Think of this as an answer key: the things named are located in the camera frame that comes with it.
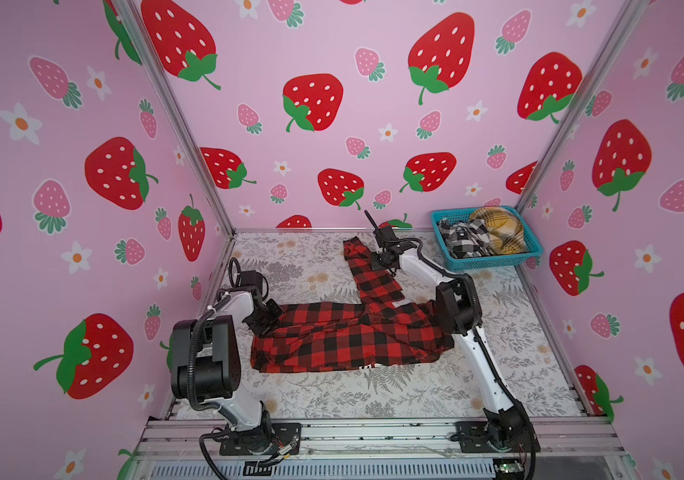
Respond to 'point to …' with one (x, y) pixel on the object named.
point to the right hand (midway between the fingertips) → (376, 260)
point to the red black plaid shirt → (351, 337)
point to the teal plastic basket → (534, 248)
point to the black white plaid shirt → (468, 239)
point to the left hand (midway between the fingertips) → (280, 320)
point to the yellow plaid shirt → (505, 230)
